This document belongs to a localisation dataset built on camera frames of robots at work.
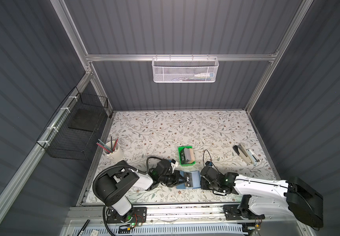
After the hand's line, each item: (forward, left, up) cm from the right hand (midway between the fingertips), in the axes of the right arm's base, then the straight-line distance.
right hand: (200, 184), depth 84 cm
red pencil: (+20, +51, +12) cm, 56 cm away
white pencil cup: (+14, +49, +11) cm, 52 cm away
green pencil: (+19, +57, +13) cm, 62 cm away
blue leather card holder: (+2, +2, +2) cm, 4 cm away
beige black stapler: (+22, -31, -2) cm, 38 cm away
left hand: (+1, +7, +3) cm, 8 cm away
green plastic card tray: (+23, +11, +3) cm, 26 cm away
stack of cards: (+16, +7, +4) cm, 18 cm away
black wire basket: (+17, +66, +31) cm, 75 cm away
